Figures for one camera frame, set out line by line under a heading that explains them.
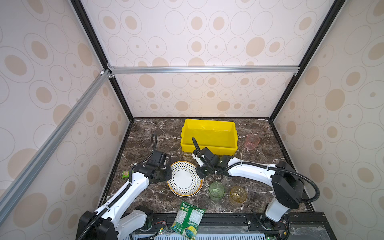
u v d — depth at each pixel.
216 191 0.83
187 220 0.73
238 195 0.82
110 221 0.40
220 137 1.11
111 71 0.90
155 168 0.58
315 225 0.74
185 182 0.85
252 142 1.03
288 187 0.45
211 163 0.64
